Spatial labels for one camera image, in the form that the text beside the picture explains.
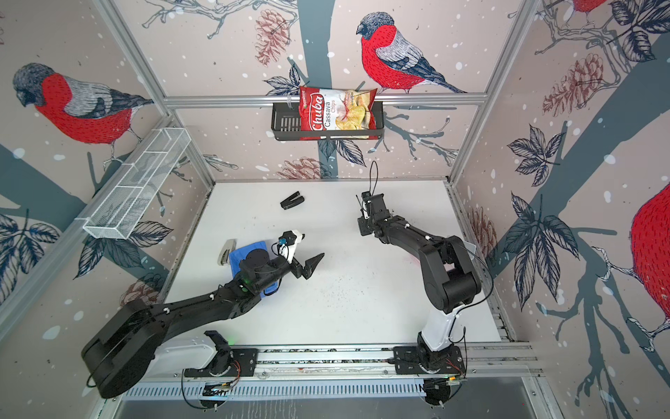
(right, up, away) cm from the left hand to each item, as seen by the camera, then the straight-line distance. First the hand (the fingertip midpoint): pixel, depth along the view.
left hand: (311, 245), depth 77 cm
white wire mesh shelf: (-52, +14, -2) cm, 54 cm away
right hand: (+18, +5, +20) cm, 27 cm away
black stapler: (-13, +13, +33) cm, 38 cm away
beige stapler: (-34, -4, +20) cm, 40 cm away
